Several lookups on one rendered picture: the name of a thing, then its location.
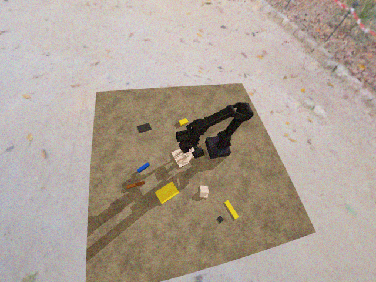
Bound blue rectangular bar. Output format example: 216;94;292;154
137;163;149;173

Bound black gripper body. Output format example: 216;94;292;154
189;139;204;159

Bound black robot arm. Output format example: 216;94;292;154
176;102;254;153

